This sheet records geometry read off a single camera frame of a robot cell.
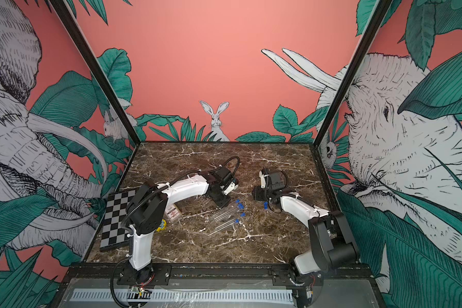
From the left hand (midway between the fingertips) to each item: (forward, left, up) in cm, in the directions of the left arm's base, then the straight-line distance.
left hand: (227, 199), depth 92 cm
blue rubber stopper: (-3, -19, -3) cm, 20 cm away
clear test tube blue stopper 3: (-13, +2, -2) cm, 13 cm away
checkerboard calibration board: (-16, +49, -1) cm, 52 cm away
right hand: (+3, -13, +4) cm, 14 cm away
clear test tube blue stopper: (-6, +3, -2) cm, 7 cm away
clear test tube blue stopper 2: (-6, -3, -3) cm, 7 cm away
